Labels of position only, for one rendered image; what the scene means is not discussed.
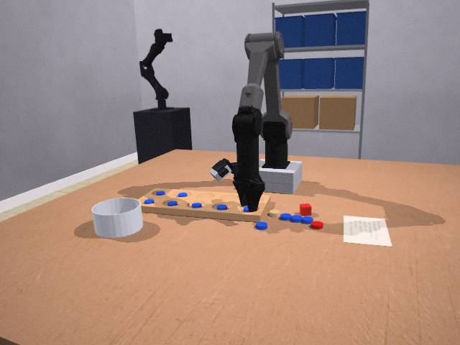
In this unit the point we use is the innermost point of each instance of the red cube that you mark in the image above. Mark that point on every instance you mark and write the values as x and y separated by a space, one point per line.
305 209

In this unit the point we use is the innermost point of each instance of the red disc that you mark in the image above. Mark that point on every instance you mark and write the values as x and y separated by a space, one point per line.
317 225

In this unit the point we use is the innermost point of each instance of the tan tray with round pockets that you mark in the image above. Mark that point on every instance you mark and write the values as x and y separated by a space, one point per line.
209 207

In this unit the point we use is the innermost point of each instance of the white sheet of paper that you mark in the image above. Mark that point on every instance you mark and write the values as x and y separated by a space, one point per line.
362 230

